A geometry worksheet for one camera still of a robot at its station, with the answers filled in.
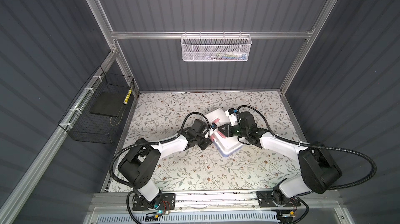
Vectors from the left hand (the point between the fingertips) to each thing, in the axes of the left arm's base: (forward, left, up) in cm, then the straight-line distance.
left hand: (208, 138), depth 90 cm
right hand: (+1, -7, +7) cm, 10 cm away
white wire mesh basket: (+71, -9, +17) cm, 74 cm away
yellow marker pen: (+15, +42, +23) cm, 50 cm away
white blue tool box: (-9, -8, +8) cm, 15 cm away
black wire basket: (+2, +54, +23) cm, 58 cm away
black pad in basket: (+9, +49, +24) cm, 55 cm away
